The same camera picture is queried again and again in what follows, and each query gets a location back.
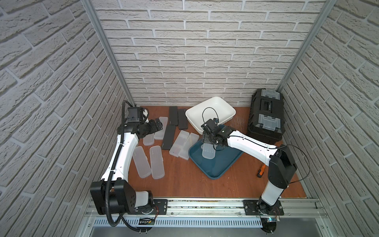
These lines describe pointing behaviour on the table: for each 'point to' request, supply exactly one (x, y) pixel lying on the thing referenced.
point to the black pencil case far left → (173, 115)
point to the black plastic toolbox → (266, 119)
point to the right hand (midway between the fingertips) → (210, 137)
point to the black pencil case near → (169, 137)
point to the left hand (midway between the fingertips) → (157, 123)
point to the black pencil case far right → (182, 120)
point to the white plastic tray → (216, 107)
